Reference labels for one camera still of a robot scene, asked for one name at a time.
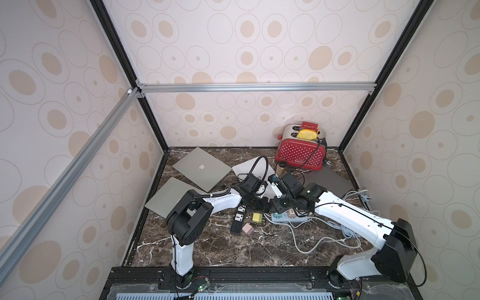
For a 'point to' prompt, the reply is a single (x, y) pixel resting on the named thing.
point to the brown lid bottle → (281, 167)
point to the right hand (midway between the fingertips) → (274, 204)
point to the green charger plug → (277, 215)
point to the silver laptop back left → (202, 169)
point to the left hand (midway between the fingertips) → (275, 211)
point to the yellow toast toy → (307, 134)
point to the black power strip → (237, 224)
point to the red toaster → (309, 153)
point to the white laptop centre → (259, 167)
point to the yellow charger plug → (257, 217)
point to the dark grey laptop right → (329, 179)
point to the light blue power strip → (290, 219)
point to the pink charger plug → (247, 228)
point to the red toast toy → (309, 125)
